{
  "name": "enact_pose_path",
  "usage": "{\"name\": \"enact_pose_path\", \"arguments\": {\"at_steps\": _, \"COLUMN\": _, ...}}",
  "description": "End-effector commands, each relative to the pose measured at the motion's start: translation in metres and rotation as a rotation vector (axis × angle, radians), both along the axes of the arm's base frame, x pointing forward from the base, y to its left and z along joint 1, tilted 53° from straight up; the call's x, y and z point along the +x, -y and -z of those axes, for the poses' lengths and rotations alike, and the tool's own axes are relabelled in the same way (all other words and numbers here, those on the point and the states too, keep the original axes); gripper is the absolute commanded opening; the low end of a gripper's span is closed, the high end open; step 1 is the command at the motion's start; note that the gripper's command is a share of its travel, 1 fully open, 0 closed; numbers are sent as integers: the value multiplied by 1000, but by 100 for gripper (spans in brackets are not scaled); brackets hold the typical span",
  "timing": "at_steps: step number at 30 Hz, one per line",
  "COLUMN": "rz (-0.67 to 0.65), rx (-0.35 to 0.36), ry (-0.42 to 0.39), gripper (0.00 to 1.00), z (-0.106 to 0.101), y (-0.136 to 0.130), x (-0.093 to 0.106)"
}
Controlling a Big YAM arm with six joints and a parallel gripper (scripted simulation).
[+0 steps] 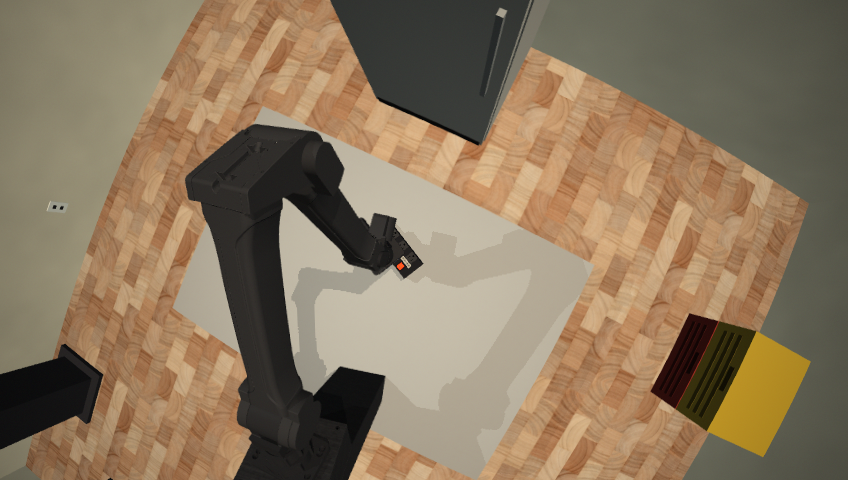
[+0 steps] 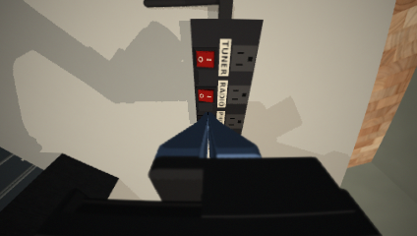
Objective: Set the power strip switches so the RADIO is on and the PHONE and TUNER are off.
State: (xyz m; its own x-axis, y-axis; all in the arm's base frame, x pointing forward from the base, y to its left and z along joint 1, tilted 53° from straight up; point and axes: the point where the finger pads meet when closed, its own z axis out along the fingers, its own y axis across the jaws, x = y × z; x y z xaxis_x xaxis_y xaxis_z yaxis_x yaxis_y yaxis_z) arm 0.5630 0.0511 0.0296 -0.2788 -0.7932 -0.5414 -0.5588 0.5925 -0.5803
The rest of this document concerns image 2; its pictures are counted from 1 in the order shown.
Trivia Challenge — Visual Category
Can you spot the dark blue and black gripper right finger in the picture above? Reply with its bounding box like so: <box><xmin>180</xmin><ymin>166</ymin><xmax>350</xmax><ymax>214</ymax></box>
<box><xmin>208</xmin><ymin>112</ymin><xmax>262</xmax><ymax>158</ymax></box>

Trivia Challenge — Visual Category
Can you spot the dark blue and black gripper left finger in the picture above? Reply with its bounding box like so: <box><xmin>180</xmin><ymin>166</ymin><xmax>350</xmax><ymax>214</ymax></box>
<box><xmin>154</xmin><ymin>112</ymin><xmax>209</xmax><ymax>158</ymax></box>

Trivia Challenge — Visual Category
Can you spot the black power strip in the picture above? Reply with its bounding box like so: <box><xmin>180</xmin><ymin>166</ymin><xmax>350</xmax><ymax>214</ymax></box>
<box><xmin>144</xmin><ymin>0</ymin><xmax>264</xmax><ymax>135</ymax></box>

